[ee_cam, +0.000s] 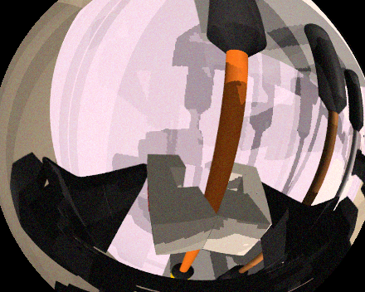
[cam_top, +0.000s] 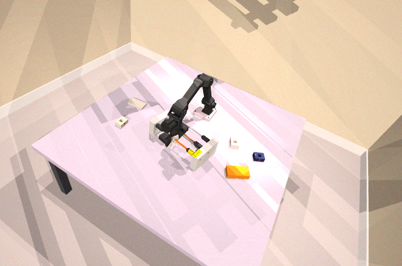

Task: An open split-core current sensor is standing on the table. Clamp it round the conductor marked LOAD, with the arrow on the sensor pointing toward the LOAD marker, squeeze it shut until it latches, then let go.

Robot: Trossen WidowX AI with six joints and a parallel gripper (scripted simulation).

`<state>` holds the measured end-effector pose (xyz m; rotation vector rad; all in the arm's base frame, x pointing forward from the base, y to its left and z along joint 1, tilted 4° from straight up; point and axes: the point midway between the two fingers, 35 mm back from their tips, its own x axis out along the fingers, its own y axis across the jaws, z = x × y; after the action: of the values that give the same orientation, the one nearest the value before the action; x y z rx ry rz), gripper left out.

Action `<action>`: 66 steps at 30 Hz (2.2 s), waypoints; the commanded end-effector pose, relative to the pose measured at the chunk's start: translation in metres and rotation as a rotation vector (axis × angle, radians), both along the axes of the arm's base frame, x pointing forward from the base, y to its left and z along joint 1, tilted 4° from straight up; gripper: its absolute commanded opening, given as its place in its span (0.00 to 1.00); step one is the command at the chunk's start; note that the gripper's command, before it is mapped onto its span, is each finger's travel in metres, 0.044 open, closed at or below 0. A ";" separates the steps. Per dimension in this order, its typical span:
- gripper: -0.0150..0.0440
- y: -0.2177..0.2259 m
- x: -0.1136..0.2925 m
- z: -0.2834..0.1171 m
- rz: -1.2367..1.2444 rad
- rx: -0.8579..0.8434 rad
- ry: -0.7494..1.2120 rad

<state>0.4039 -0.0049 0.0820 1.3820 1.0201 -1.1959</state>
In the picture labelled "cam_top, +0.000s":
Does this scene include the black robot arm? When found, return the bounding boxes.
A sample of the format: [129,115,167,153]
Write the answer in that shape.
[161,73,217,133]

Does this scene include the beige flat rectangular block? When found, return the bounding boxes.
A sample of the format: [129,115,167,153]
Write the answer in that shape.
[128,98,147,110]

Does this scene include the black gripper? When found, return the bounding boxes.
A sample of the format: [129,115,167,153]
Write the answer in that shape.
[159,122,189,147]

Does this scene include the orange rectangular block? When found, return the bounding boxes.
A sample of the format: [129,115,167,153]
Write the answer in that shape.
[225,166,250,179]

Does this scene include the beige square block with square hole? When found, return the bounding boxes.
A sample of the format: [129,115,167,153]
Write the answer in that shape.
[115,116,128,128]

